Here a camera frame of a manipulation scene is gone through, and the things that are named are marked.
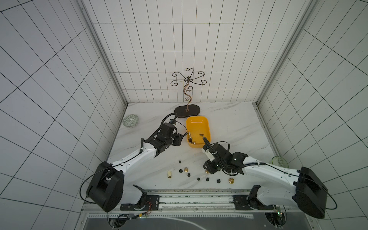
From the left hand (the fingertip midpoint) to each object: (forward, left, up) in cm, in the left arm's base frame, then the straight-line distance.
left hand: (177, 139), depth 86 cm
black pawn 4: (-18, -7, -9) cm, 22 cm away
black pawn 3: (-21, -18, -9) cm, 29 cm away
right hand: (-13, -16, -5) cm, 21 cm away
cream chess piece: (-18, +4, -9) cm, 21 cm away
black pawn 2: (-22, -24, -9) cm, 34 cm away
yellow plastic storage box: (+18, -14, -13) cm, 27 cm away
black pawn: (-10, -2, -10) cm, 15 cm away
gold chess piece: (-22, -31, -8) cm, 39 cm away
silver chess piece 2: (+1, -11, -7) cm, 13 cm away
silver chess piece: (+5, -8, -9) cm, 13 cm away
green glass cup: (-8, -68, -14) cm, 69 cm away
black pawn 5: (-16, -3, -10) cm, 19 cm away
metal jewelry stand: (+32, -7, -9) cm, 34 cm away
